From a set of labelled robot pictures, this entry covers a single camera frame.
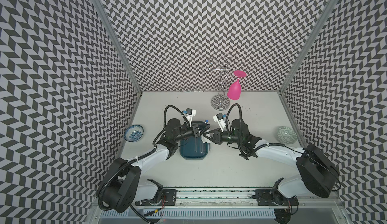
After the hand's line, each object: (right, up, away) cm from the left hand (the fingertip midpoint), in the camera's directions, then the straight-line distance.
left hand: (209, 127), depth 75 cm
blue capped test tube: (-1, +3, 0) cm, 3 cm away
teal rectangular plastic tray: (-8, -15, +13) cm, 21 cm away
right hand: (-2, -5, +1) cm, 6 cm away
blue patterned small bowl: (-47, -7, +18) cm, 51 cm away
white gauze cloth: (-2, -6, 0) cm, 7 cm away
